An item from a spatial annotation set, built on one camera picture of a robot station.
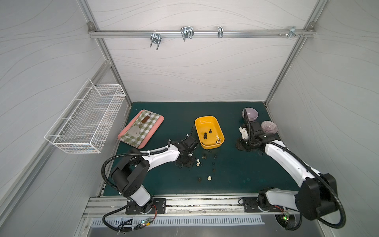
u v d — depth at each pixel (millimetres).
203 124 1038
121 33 786
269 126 1034
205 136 984
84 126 685
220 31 783
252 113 1102
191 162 772
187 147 691
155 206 731
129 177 441
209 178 819
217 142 956
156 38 790
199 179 802
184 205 749
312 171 431
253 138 650
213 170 850
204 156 906
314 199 405
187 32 767
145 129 1038
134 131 1018
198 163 877
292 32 765
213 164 883
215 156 906
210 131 1015
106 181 448
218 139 979
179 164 761
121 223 703
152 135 1011
